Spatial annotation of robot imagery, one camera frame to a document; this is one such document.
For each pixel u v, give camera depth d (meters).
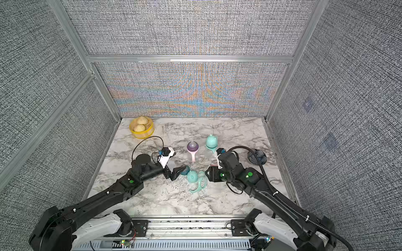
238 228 0.74
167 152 0.64
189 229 0.75
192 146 0.87
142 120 1.07
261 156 0.95
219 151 0.70
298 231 0.41
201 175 0.90
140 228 0.73
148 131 1.06
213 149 0.88
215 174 0.65
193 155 0.88
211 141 0.85
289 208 0.43
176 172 0.67
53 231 0.39
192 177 0.86
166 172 0.66
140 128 1.06
